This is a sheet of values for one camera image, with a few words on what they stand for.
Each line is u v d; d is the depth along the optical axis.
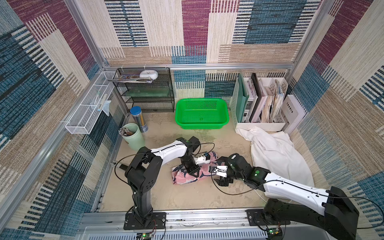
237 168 0.62
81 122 0.89
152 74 0.90
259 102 0.89
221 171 0.67
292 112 0.94
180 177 0.81
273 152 0.94
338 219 0.39
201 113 1.19
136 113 0.94
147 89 1.05
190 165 0.79
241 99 0.87
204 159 0.81
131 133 0.90
